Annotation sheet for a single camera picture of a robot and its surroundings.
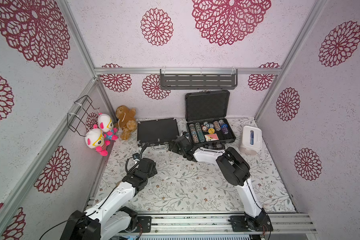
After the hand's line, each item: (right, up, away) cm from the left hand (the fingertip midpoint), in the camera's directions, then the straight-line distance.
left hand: (146, 168), depth 87 cm
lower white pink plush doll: (-29, +18, -2) cm, 34 cm away
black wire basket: (-33, +28, -12) cm, 45 cm away
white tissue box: (+67, +16, +10) cm, 69 cm away
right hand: (+14, +13, +12) cm, 22 cm away
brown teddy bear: (-19, +29, +21) cm, 41 cm away
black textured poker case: (+2, +21, +25) cm, 32 cm away
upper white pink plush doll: (-27, +26, +5) cm, 37 cm away
